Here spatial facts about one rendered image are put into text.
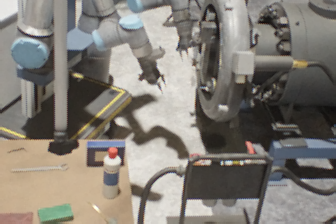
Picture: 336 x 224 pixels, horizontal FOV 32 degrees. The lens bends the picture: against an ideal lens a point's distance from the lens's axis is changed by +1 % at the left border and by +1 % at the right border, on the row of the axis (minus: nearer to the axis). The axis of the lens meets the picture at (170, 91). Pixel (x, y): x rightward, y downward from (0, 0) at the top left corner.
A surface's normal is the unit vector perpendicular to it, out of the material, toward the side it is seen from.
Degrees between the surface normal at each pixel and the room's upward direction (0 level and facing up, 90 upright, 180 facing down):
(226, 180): 90
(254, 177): 90
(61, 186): 0
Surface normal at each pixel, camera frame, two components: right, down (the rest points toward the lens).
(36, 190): 0.10, -0.84
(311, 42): 0.16, -0.17
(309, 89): 0.11, 0.68
